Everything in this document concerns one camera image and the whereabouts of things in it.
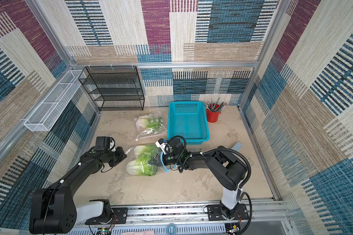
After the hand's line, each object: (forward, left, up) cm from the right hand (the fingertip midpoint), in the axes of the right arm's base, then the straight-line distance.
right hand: (153, 163), depth 83 cm
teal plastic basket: (+40, -22, -9) cm, 47 cm away
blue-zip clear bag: (-1, -4, +9) cm, 10 cm away
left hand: (+6, +16, -1) cm, 17 cm away
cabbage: (+30, +4, 0) cm, 30 cm away
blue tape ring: (-28, -9, -7) cm, 30 cm away
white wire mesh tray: (+13, +49, +27) cm, 57 cm away
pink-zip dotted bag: (+23, +9, -2) cm, 25 cm away
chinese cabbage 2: (+6, +4, +2) cm, 7 cm away
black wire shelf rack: (+54, +33, +11) cm, 64 cm away
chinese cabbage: (-1, +4, +1) cm, 5 cm away
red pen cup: (+37, -39, -4) cm, 54 cm away
